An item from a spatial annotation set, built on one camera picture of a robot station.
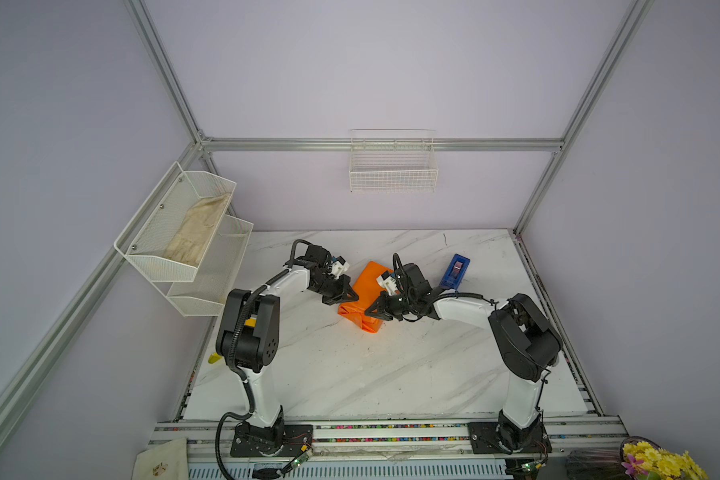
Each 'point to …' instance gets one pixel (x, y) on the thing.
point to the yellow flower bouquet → (645, 461)
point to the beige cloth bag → (168, 461)
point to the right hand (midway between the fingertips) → (364, 312)
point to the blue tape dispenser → (455, 271)
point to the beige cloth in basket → (192, 238)
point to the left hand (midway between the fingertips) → (355, 299)
